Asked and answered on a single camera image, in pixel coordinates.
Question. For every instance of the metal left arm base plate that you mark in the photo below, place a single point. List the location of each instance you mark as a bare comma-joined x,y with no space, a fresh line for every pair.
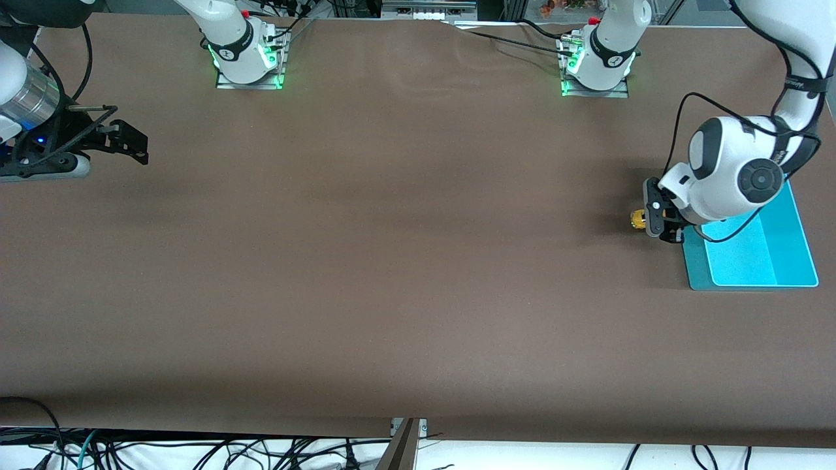
617,93

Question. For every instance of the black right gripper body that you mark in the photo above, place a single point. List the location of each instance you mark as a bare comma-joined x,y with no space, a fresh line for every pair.
68,135

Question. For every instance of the teal plastic storage bin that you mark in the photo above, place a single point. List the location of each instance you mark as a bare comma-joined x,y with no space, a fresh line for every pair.
751,261

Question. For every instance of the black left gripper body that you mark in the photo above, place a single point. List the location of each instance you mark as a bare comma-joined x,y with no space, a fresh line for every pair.
671,225

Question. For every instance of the yellow toy beetle car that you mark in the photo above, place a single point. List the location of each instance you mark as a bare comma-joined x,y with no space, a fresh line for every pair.
637,220

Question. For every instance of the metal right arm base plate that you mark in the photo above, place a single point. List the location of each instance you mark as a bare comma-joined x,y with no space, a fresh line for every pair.
261,85

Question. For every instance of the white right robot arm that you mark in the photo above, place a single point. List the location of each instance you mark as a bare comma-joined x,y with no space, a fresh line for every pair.
228,39

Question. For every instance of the metal table strut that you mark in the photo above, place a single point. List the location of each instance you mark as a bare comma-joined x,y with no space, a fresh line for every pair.
401,450

